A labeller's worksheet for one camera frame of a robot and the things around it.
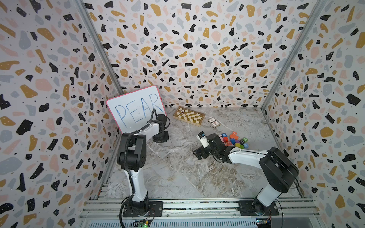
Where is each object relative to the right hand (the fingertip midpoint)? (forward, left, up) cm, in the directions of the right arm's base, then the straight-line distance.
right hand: (199, 148), depth 91 cm
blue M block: (+14, -19, -5) cm, 24 cm away
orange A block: (+15, -26, -7) cm, 31 cm away
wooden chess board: (+30, +5, -3) cm, 31 cm away
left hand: (+8, +24, -3) cm, 25 cm away
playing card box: (+26, -12, -5) cm, 29 cm away
